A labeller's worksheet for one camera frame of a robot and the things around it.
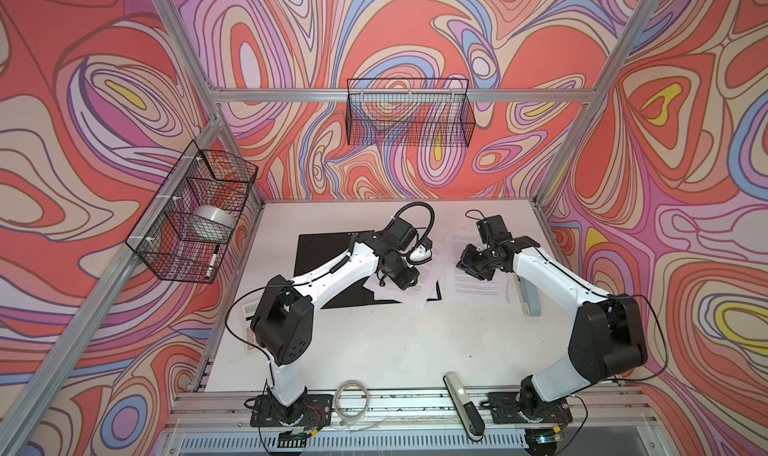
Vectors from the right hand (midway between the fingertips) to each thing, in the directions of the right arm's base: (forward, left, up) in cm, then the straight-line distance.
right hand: (461, 272), depth 88 cm
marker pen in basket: (-5, +66, +17) cm, 68 cm away
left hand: (-3, +14, +3) cm, 15 cm away
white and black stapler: (-36, +4, -5) cm, 36 cm away
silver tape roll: (+4, +65, +23) cm, 70 cm away
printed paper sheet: (0, -2, -9) cm, 10 cm away
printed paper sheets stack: (-4, +13, -7) cm, 15 cm away
